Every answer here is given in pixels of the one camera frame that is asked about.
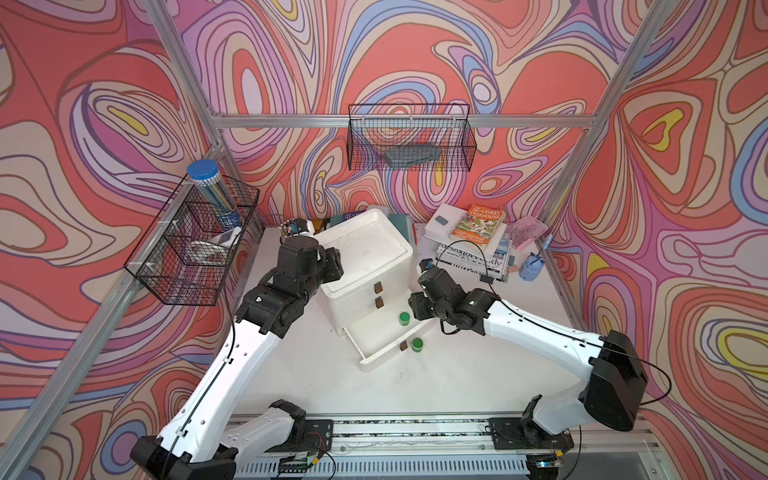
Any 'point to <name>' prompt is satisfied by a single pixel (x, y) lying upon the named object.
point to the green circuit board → (293, 464)
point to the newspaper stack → (494, 263)
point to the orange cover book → (479, 224)
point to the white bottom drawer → (381, 335)
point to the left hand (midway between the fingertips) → (337, 253)
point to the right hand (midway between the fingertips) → (421, 306)
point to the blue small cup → (531, 267)
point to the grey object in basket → (411, 155)
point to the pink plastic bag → (524, 231)
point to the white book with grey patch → (442, 220)
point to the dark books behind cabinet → (404, 221)
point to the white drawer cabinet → (377, 260)
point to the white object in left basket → (205, 253)
